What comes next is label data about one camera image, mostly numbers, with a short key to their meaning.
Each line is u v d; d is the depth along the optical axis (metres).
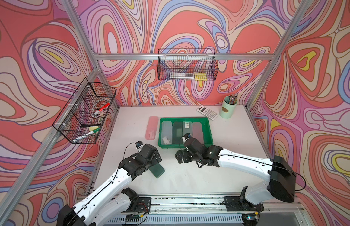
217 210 0.73
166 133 0.99
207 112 1.15
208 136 0.98
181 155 0.69
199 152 0.59
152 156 0.62
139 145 0.71
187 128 1.03
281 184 0.40
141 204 0.72
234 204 0.73
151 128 1.05
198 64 0.96
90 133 0.71
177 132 1.00
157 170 0.85
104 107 0.77
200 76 0.91
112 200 0.58
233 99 1.02
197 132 1.11
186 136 0.73
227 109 1.05
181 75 0.86
